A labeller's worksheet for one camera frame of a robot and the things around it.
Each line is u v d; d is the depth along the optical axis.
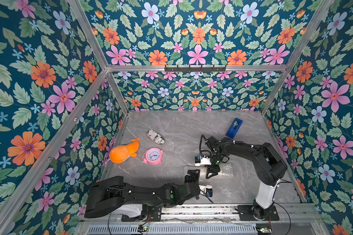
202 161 0.79
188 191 0.57
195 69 0.93
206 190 0.66
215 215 0.75
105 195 0.46
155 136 1.01
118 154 0.88
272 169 0.50
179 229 0.70
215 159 0.77
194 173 0.73
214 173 0.79
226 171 0.82
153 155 0.93
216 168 0.78
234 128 1.04
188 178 0.71
